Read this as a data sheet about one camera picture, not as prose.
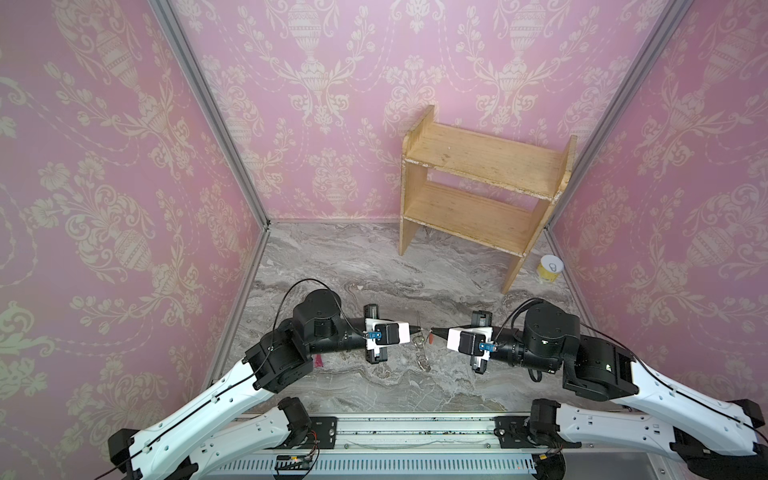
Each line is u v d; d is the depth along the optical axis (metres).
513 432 0.74
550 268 1.00
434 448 0.73
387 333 0.43
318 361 0.85
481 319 0.49
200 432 0.41
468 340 0.43
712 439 0.41
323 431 0.74
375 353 0.50
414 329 0.55
